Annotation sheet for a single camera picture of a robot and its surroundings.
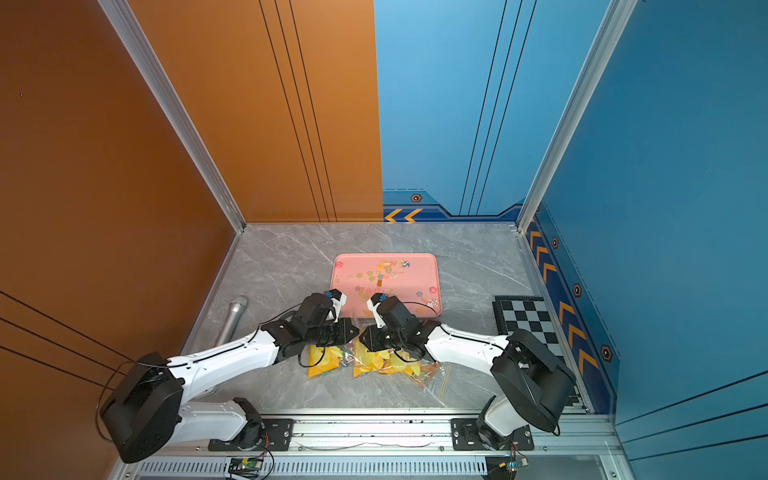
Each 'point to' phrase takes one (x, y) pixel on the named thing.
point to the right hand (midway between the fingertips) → (362, 338)
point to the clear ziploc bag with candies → (324, 359)
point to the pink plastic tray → (414, 277)
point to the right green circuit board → (503, 467)
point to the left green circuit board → (245, 467)
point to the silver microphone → (234, 314)
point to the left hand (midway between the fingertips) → (363, 328)
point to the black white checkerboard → (531, 315)
